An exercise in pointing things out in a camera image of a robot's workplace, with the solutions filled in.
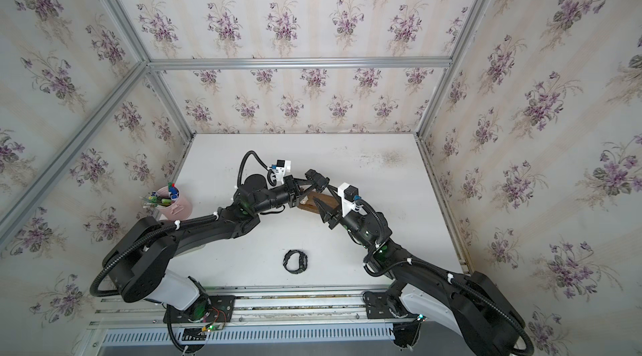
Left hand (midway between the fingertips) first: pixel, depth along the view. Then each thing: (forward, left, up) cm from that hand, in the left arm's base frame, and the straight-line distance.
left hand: (320, 185), depth 74 cm
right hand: (-3, -2, 0) cm, 4 cm away
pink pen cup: (+1, +50, -17) cm, 53 cm away
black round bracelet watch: (-16, +5, -20) cm, 26 cm away
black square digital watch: (-1, +1, +4) cm, 4 cm away
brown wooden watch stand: (+4, +4, -20) cm, 21 cm away
